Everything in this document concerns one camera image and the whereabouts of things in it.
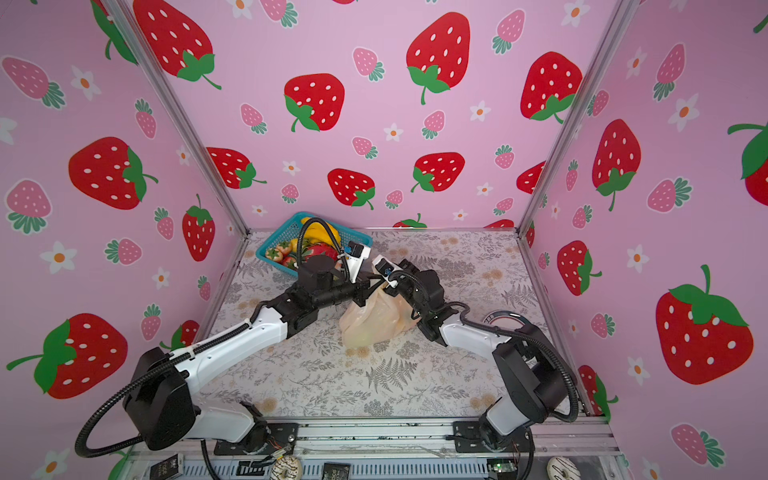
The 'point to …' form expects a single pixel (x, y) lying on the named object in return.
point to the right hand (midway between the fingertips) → (385, 255)
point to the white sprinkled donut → (562, 468)
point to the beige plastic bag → (379, 318)
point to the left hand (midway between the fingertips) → (386, 278)
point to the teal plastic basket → (292, 231)
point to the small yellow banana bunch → (314, 234)
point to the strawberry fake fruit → (276, 254)
